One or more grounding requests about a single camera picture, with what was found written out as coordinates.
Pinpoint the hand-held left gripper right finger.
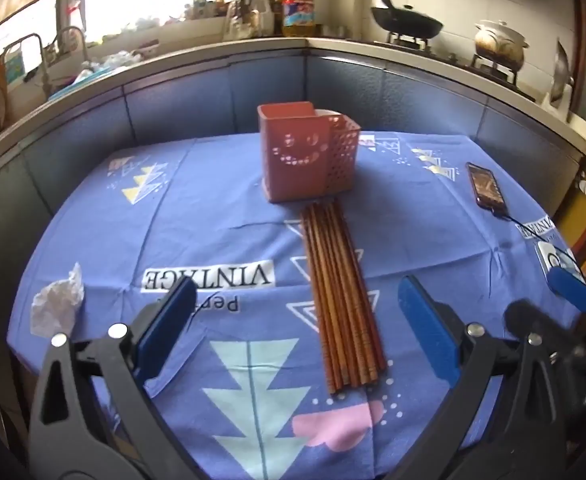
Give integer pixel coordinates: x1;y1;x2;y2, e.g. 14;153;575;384
397;275;566;480

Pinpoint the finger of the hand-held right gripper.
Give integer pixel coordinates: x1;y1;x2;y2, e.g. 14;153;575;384
504;299;581;356
547;266;586;313

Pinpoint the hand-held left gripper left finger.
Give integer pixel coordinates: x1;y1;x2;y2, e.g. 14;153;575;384
29;276;209;480

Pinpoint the group of wooden chopsticks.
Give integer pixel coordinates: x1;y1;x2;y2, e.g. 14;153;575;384
300;202;388;395

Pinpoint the pink plastic utensil holder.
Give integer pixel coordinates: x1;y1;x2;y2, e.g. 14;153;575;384
257;102;363;204

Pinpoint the small white device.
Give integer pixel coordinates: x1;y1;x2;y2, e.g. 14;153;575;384
534;241;586;281

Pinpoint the blue printed tablecloth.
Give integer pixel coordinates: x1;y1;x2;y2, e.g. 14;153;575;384
7;131;586;480

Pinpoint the crumpled white tissue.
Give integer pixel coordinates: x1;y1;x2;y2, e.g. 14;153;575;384
30;262;86;338

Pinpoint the smartphone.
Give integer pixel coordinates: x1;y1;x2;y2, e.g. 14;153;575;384
466;161;508;213

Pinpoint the steel pot lid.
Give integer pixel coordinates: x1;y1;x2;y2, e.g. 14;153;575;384
548;37;575;108

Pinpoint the gas stove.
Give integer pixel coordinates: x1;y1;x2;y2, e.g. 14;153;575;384
383;30;536;101

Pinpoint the blue plastic tray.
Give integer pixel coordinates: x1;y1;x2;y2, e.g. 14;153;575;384
48;67;98;101

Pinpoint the white clay pot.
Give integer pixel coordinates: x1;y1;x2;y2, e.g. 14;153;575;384
474;20;530;70

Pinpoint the metal faucet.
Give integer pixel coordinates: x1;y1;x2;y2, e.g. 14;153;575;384
55;25;91;66
3;32;51;101

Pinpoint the kitchen countertop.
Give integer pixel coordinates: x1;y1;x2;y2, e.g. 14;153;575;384
0;35;586;171

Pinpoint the black wok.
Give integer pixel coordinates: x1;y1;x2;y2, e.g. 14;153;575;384
370;0;445;40

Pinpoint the cooking oil bottle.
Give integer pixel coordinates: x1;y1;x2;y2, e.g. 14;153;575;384
281;0;316;38

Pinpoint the black cable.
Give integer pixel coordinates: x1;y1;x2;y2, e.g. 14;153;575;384
493;210;581;271

